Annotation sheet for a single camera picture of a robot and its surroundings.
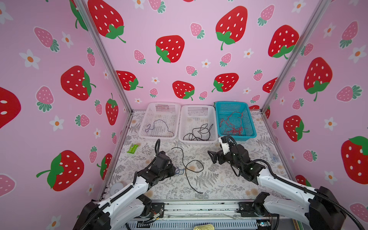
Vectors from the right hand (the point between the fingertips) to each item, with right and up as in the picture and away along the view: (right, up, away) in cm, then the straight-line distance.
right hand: (213, 148), depth 80 cm
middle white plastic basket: (-7, +14, +31) cm, 35 cm away
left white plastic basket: (-37, +17, +31) cm, 51 cm away
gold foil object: (-5, -34, -14) cm, 37 cm away
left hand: (-22, -13, +4) cm, 25 cm away
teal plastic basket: (+24, +18, +35) cm, 46 cm away
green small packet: (-53, -3, +17) cm, 56 cm away
